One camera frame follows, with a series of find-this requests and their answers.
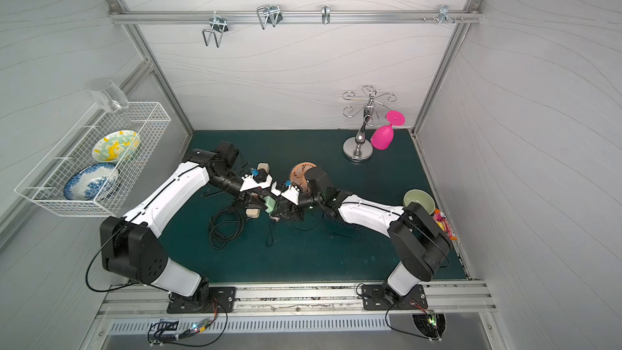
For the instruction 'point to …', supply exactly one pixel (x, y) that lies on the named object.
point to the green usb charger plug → (270, 203)
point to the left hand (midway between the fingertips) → (266, 198)
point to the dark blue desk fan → (338, 226)
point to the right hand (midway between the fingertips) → (273, 204)
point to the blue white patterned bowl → (91, 182)
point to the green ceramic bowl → (421, 198)
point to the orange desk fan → (297, 174)
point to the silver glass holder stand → (355, 149)
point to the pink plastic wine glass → (382, 137)
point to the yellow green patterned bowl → (116, 146)
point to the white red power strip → (248, 181)
